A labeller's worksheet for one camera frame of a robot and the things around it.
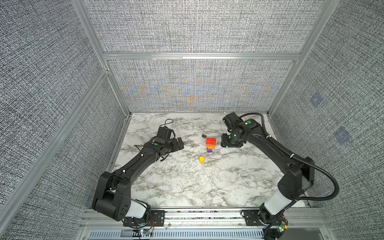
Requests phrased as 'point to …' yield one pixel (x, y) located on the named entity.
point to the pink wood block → (210, 149)
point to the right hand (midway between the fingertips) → (226, 143)
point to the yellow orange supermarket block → (210, 147)
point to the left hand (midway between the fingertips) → (178, 145)
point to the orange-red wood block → (210, 146)
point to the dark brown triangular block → (204, 136)
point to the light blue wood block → (229, 148)
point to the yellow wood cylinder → (201, 159)
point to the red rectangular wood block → (209, 140)
